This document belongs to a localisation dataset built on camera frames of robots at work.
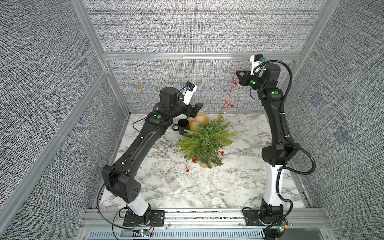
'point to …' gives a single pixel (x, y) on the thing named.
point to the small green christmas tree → (203, 143)
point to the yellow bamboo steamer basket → (200, 119)
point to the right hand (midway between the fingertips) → (239, 65)
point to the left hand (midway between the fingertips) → (198, 97)
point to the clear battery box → (174, 185)
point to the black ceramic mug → (182, 124)
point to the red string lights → (222, 153)
